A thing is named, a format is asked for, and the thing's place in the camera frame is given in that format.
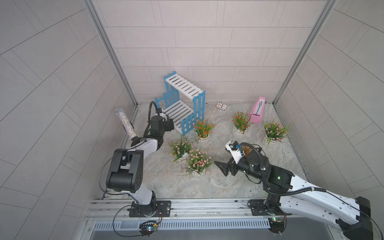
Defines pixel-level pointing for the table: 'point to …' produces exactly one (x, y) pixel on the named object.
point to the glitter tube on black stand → (134, 138)
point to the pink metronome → (256, 114)
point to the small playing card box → (221, 106)
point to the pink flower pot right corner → (275, 132)
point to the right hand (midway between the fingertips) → (220, 158)
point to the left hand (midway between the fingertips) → (168, 117)
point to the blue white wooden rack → (183, 104)
